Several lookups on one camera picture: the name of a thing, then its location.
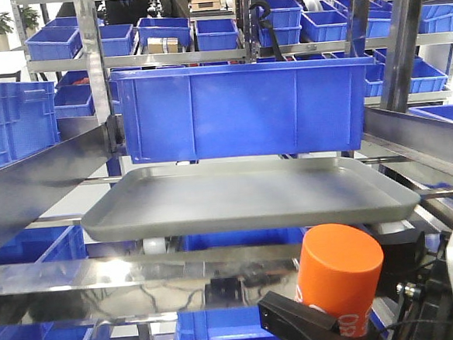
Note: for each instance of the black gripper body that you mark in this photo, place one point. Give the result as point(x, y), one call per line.
point(427, 311)

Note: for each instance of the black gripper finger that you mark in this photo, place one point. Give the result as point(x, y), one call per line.
point(403, 251)
point(295, 321)

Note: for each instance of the orange capacitor cylinder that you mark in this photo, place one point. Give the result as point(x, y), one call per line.
point(334, 271)

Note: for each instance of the white plastic roller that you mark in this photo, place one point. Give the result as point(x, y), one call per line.
point(153, 247)
point(390, 228)

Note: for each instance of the grey metal tray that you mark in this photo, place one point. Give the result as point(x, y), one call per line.
point(232, 197)

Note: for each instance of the steel rack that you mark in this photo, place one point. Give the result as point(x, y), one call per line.
point(103, 299)
point(164, 58)

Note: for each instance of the large smooth blue bin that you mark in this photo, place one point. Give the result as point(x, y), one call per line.
point(245, 110)

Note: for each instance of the white roll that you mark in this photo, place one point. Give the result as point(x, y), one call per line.
point(312, 5)

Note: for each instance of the row of blue bins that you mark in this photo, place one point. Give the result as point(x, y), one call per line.
point(213, 34)

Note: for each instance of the small cardboard box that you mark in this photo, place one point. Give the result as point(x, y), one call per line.
point(157, 45)

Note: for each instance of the blue ribbed plastic crate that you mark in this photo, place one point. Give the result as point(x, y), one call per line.
point(13, 122)

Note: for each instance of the person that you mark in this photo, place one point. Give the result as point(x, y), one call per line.
point(126, 11)

